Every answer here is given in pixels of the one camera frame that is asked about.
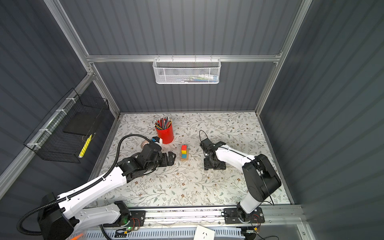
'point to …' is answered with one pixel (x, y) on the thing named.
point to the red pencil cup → (166, 135)
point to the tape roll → (145, 142)
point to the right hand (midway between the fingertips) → (214, 168)
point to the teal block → (184, 156)
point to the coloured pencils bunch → (162, 123)
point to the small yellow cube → (183, 152)
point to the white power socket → (204, 233)
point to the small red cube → (184, 147)
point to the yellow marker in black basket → (85, 146)
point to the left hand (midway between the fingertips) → (169, 156)
